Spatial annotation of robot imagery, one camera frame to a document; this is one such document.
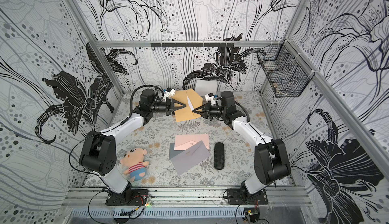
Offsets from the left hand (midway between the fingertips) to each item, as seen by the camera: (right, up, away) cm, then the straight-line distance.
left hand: (184, 108), depth 77 cm
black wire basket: (+59, +21, +10) cm, 64 cm away
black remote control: (+19, -27, +7) cm, 34 cm away
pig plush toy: (-27, -27, +2) cm, 39 cm away
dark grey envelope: (-8, -27, +11) cm, 30 cm away
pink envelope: (-3, -21, +15) cm, 26 cm away
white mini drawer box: (+11, +15, +27) cm, 33 cm away
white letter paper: (+3, +3, +1) cm, 4 cm away
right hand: (+6, -1, 0) cm, 6 cm away
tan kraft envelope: (+1, -2, -2) cm, 3 cm away
